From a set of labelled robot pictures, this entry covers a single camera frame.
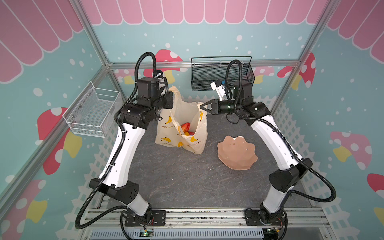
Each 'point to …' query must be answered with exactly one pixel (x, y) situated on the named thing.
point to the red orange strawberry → (185, 127)
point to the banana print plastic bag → (169, 132)
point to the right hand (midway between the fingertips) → (200, 107)
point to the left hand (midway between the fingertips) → (168, 96)
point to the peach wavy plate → (236, 153)
